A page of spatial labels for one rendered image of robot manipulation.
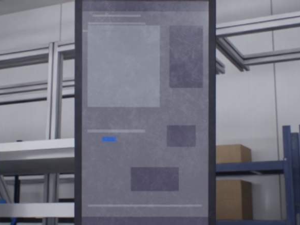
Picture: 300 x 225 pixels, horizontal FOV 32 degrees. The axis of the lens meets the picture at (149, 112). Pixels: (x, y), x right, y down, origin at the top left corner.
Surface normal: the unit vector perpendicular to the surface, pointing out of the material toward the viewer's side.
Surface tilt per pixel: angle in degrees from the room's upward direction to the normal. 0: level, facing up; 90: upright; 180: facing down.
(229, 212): 90
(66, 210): 90
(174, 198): 101
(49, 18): 90
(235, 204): 90
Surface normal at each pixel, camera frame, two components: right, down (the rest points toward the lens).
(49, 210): -0.41, -0.18
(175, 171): 0.01, 0.00
